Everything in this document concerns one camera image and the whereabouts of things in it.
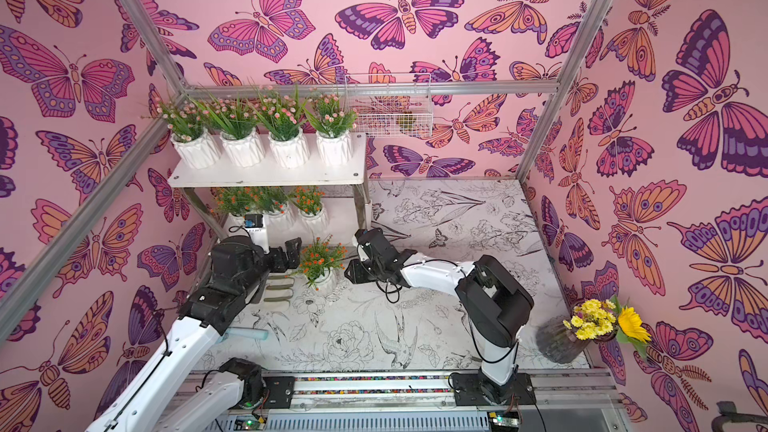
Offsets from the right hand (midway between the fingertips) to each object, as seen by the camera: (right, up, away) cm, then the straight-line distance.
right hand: (348, 269), depth 87 cm
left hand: (-14, +10, -10) cm, 20 cm away
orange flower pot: (-32, +20, +1) cm, 38 cm away
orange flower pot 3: (-7, +4, -7) cm, 11 cm away
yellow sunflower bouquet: (+54, -5, -25) cm, 60 cm away
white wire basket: (+13, +51, +7) cm, 53 cm away
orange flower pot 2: (-22, +15, +6) cm, 27 cm away
